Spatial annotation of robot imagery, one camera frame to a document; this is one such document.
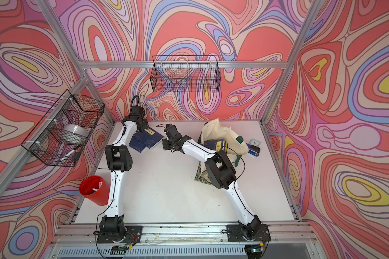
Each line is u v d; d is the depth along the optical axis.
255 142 1.05
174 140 0.77
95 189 0.81
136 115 0.91
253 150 0.99
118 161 0.70
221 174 0.58
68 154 0.71
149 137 1.09
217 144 0.96
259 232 0.69
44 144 0.66
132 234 0.72
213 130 0.96
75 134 0.70
